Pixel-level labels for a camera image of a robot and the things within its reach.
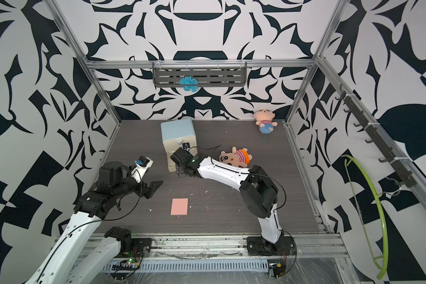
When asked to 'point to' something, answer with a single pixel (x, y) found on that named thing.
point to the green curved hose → (383, 273)
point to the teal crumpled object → (189, 83)
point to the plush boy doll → (264, 118)
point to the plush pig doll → (238, 158)
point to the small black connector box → (278, 268)
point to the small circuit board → (129, 264)
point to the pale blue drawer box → (177, 134)
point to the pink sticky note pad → (179, 206)
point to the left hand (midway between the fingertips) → (151, 172)
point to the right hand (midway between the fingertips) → (186, 165)
